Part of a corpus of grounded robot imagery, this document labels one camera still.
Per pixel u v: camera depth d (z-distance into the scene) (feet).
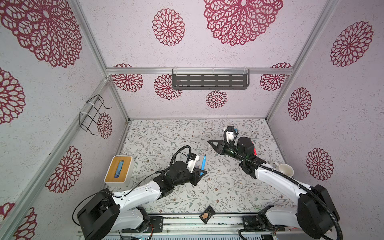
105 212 1.34
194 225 2.45
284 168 2.88
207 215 2.45
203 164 2.47
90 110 2.51
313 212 1.34
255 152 3.32
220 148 2.25
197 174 2.24
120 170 2.87
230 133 2.34
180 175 2.03
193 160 2.30
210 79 3.24
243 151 2.02
